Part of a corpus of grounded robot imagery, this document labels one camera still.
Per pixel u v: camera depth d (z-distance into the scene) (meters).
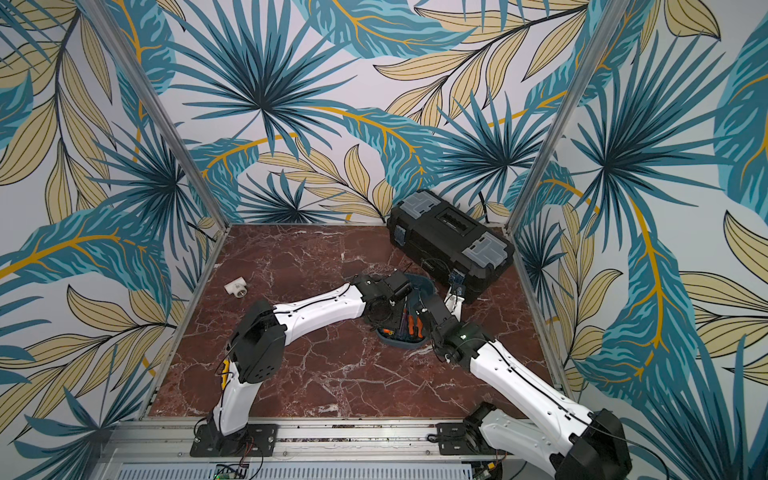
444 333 0.59
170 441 0.75
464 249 0.90
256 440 0.73
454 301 0.69
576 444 0.39
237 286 0.98
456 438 0.73
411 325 0.90
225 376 0.82
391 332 0.88
